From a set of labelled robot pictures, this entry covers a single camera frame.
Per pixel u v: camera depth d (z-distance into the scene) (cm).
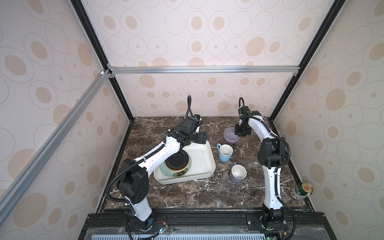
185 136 61
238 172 87
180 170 89
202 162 95
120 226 73
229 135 102
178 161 93
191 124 64
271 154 62
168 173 89
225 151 95
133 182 44
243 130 88
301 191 75
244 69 195
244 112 79
